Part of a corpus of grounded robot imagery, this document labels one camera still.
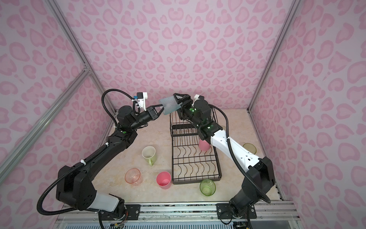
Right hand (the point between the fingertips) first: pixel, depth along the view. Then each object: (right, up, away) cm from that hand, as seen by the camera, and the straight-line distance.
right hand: (172, 97), depth 68 cm
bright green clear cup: (+18, -48, +13) cm, 53 cm away
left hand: (-3, -3, +2) cm, 4 cm away
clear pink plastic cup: (-25, -43, +17) cm, 53 cm away
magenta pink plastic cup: (-7, -45, +15) cm, 48 cm away
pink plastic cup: (+17, -26, +23) cm, 39 cm away
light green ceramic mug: (-17, -31, +23) cm, 42 cm away
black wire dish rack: (+8, -37, +20) cm, 43 cm away
